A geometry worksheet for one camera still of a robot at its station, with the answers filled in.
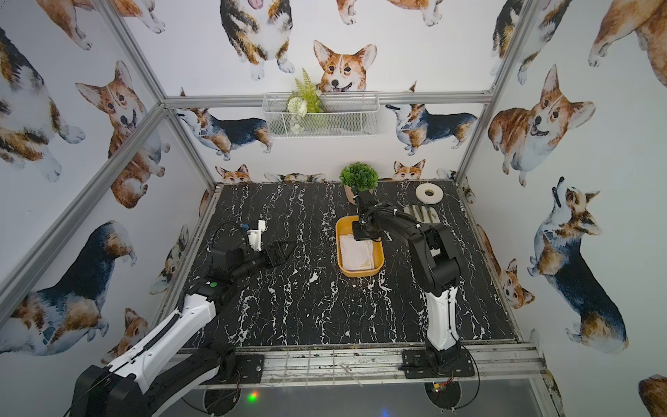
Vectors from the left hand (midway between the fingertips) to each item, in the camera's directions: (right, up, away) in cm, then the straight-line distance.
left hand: (293, 242), depth 78 cm
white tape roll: (+55, +14, +38) cm, 69 cm away
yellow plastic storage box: (+15, +3, +25) cm, 29 cm away
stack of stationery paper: (+19, -7, +16) cm, 26 cm away
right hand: (+20, +1, +19) cm, 27 cm away
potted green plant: (+21, +22, +22) cm, 38 cm away
